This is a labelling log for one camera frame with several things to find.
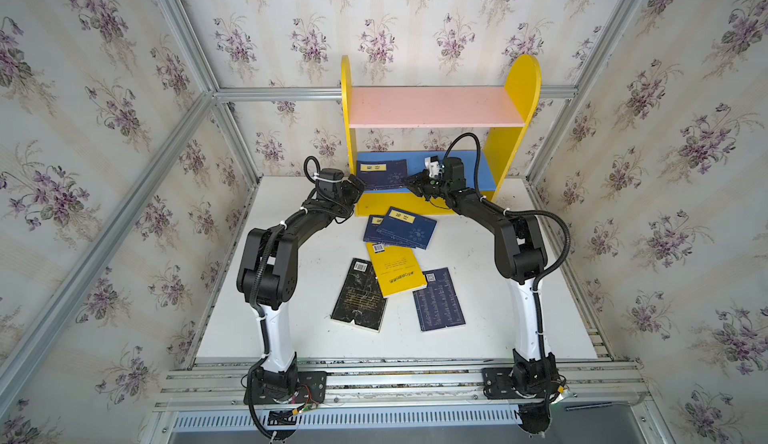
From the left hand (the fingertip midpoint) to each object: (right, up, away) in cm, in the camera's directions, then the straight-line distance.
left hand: (362, 186), depth 97 cm
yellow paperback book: (+11, -26, -5) cm, 29 cm away
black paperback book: (+1, -34, -11) cm, 36 cm away
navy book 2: (+16, -14, +4) cm, 22 cm away
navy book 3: (+4, -17, +2) cm, 17 cm away
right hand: (+12, +1, 0) cm, 12 cm away
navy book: (+8, +4, +4) cm, 10 cm away
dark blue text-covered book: (+23, -35, -11) cm, 44 cm away
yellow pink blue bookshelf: (+10, +22, +14) cm, 28 cm away
